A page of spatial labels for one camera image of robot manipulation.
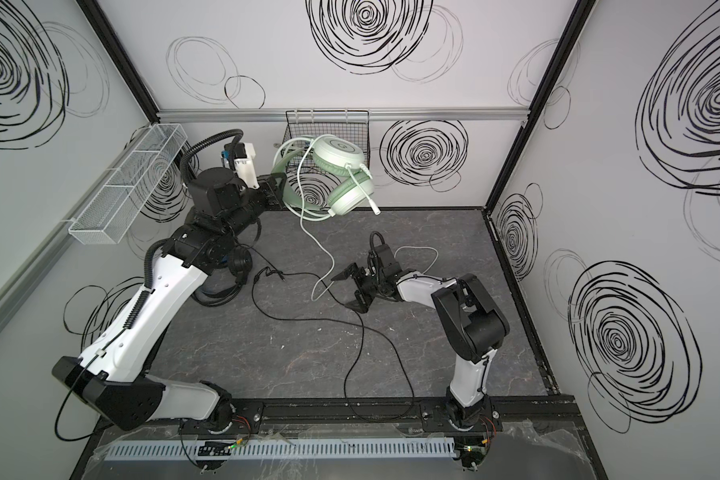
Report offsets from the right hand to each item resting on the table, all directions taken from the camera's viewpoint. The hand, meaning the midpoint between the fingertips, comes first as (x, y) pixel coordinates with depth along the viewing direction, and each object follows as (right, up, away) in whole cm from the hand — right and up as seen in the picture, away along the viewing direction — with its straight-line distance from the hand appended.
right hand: (332, 290), depth 87 cm
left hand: (-8, +30, -22) cm, 38 cm away
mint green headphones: (-7, +39, +29) cm, 49 cm away
